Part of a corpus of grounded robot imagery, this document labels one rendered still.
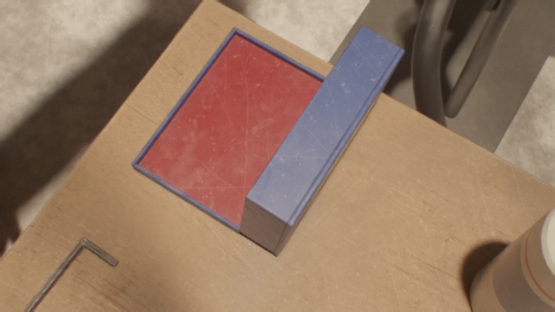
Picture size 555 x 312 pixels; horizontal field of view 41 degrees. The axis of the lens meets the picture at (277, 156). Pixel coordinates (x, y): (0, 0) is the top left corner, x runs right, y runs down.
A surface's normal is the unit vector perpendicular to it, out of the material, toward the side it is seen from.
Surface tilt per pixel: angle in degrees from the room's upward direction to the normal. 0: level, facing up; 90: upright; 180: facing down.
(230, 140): 0
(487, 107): 0
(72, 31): 0
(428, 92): 56
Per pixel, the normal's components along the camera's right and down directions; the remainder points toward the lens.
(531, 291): -0.83, 0.51
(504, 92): 0.00, -0.37
